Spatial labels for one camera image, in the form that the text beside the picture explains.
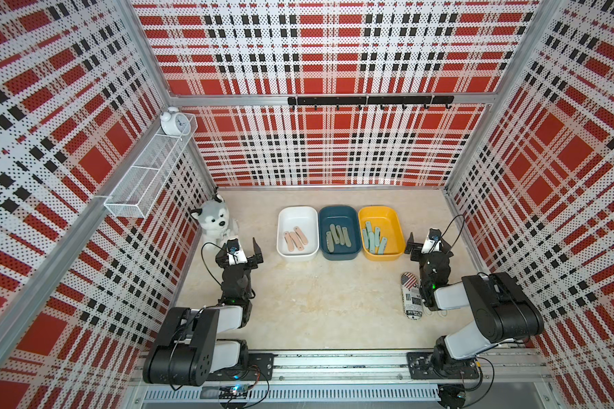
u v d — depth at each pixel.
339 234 1.04
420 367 0.73
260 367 0.74
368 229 1.04
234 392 0.69
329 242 1.01
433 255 0.74
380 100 0.88
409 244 0.84
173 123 0.80
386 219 1.08
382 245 1.01
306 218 1.10
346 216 1.08
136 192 0.89
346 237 1.02
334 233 1.04
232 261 0.72
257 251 0.80
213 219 0.88
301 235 1.04
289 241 1.01
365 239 1.01
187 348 0.43
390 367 0.75
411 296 0.84
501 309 0.46
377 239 1.01
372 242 1.01
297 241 1.01
